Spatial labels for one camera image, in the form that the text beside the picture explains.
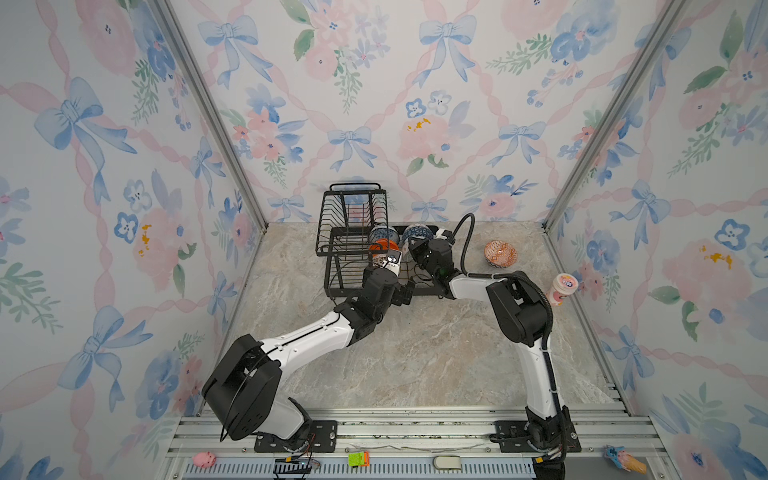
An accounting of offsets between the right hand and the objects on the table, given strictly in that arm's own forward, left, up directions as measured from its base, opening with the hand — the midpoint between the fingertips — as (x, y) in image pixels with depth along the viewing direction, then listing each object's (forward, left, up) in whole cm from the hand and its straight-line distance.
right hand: (405, 235), depth 100 cm
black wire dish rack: (+8, +19, -7) cm, 22 cm away
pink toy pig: (-62, +47, -10) cm, 79 cm away
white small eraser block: (-62, -9, -12) cm, 63 cm away
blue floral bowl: (+7, +8, -6) cm, 12 cm away
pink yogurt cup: (-17, -48, -3) cm, 51 cm away
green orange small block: (-62, +11, -10) cm, 63 cm away
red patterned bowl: (+2, -35, -12) cm, 37 cm away
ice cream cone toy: (-60, -50, -11) cm, 79 cm away
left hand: (-19, +3, +6) cm, 21 cm away
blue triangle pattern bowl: (+8, -5, -6) cm, 12 cm away
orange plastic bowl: (-1, +9, -5) cm, 10 cm away
